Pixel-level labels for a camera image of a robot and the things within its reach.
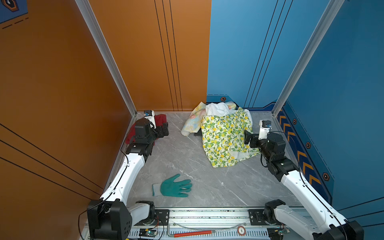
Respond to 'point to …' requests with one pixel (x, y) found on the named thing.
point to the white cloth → (221, 108)
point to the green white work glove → (169, 187)
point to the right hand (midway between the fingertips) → (252, 130)
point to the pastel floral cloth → (193, 123)
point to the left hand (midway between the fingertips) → (159, 121)
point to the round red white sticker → (241, 230)
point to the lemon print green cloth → (223, 138)
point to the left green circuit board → (147, 233)
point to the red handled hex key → (189, 234)
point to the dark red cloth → (160, 120)
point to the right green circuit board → (282, 231)
